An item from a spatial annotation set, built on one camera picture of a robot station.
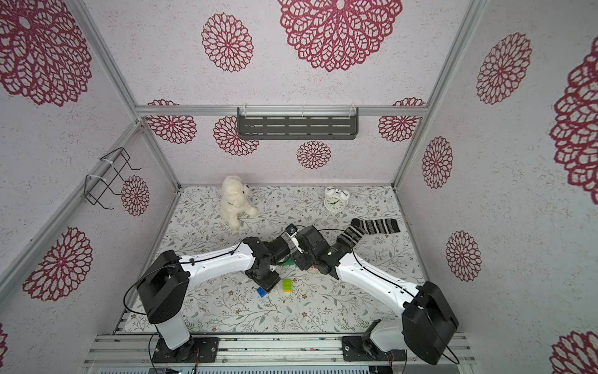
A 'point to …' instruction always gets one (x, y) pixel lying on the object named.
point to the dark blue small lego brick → (261, 291)
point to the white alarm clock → (335, 200)
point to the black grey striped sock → (359, 227)
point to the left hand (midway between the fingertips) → (263, 282)
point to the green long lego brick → (287, 261)
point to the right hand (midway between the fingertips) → (302, 245)
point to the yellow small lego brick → (287, 291)
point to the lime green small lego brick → (287, 284)
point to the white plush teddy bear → (234, 202)
